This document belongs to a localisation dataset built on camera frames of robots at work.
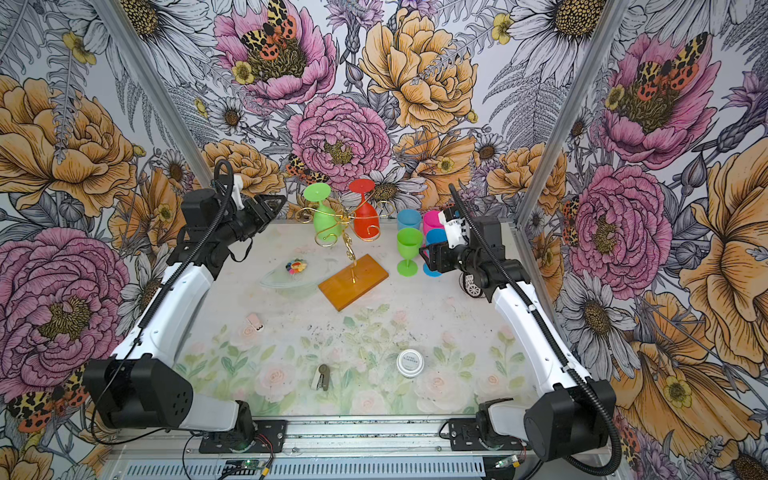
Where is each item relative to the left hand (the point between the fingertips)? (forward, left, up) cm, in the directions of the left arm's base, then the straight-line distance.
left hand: (284, 210), depth 76 cm
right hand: (-9, -37, -8) cm, 39 cm away
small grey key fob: (-31, -8, -32) cm, 45 cm away
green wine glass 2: (+6, -8, -10) cm, 15 cm away
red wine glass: (+9, -19, -12) cm, 24 cm away
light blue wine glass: (+18, -33, -20) cm, 43 cm away
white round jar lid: (-29, -31, -28) cm, 51 cm away
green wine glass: (+6, -33, -19) cm, 38 cm away
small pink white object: (-14, +14, -32) cm, 38 cm away
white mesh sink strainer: (-19, -44, -5) cm, 48 cm away
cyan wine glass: (+8, -41, -19) cm, 46 cm away
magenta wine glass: (+16, -41, -20) cm, 48 cm away
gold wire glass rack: (+34, -25, -31) cm, 52 cm away
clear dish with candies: (+3, +5, -34) cm, 34 cm away
